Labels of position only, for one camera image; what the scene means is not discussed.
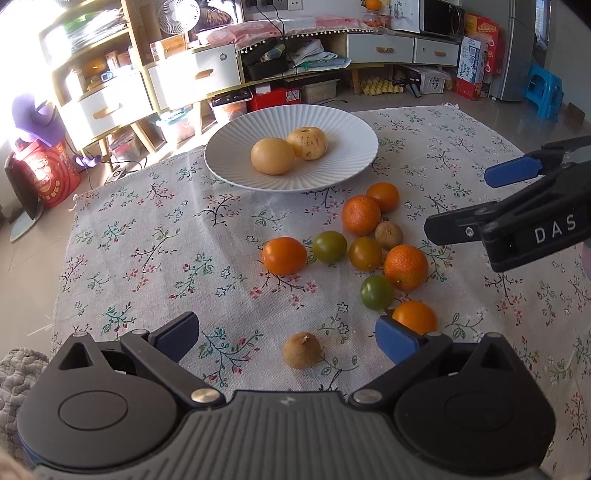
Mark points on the pink cloth cover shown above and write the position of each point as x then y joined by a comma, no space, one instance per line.
286,27

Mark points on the bumpy orange tangerine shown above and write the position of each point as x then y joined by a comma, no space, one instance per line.
406,267
361,215

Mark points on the floral white tablecloth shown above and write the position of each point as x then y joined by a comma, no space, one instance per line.
174,238

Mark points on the speckled yellow pear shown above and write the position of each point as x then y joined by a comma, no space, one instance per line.
309,143

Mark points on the purple plush toy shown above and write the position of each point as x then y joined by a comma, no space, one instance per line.
37,122

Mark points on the green tomato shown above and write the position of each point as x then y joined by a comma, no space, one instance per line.
330,247
377,293

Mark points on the smooth yellow pear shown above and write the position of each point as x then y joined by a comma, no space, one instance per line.
272,156

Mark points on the silver refrigerator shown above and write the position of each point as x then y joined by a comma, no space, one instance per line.
516,19

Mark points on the yellow-orange tomato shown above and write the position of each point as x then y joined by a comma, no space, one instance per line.
366,254

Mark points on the white microwave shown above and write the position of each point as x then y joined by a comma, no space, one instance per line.
428,17

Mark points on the wooden shelf cabinet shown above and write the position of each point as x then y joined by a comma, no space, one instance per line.
111,66

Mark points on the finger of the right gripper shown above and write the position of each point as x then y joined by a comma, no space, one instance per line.
456,226
549,158

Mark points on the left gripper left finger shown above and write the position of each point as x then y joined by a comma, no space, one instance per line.
157,354

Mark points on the blue plastic stool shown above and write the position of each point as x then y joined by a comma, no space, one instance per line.
545,91

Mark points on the white desk fan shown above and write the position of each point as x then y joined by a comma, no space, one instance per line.
177,16

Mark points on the long tv console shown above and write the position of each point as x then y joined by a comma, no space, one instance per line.
258,52

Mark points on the orange tomato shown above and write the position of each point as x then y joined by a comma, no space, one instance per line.
386,195
284,256
416,316

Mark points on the grey knitted blanket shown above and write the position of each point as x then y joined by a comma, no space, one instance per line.
20,369

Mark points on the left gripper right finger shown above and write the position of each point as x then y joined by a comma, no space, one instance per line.
415,358

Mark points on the brown kiwi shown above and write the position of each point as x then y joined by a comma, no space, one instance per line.
389,235
302,351

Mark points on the red storage box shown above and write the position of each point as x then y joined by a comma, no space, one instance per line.
276,97

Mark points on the red gift bag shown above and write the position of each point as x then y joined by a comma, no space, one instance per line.
50,170

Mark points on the white ribbed plate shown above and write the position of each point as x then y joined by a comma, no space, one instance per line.
353,145

